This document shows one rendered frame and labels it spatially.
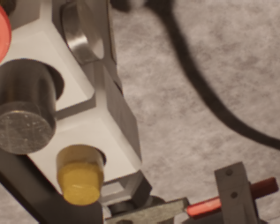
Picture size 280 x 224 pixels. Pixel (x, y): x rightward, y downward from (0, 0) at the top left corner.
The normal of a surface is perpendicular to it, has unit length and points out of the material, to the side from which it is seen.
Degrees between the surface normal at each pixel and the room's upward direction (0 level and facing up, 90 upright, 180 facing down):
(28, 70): 90
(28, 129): 0
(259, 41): 0
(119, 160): 0
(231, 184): 90
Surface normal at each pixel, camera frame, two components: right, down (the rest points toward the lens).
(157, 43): 0.11, 0.73
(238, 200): -0.37, -0.61
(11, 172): 0.93, -0.32
